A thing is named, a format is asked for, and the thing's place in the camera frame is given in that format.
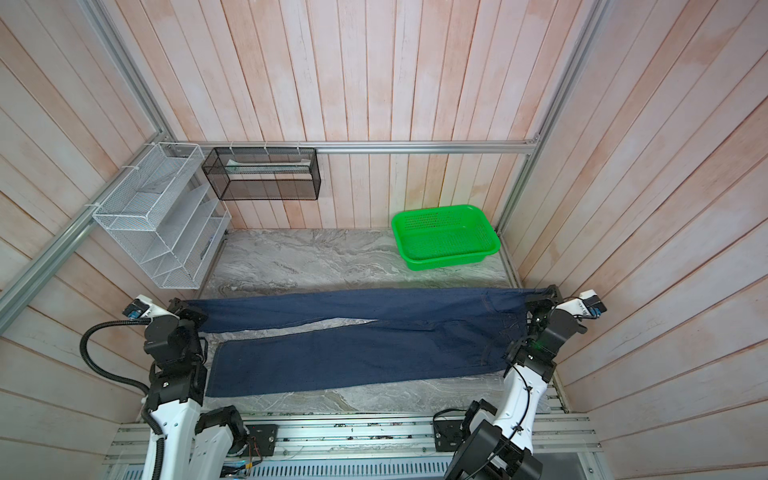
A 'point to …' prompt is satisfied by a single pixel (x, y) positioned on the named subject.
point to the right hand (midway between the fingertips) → (551, 282)
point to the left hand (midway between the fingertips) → (183, 303)
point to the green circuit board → (232, 468)
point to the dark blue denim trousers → (395, 335)
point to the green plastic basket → (444, 237)
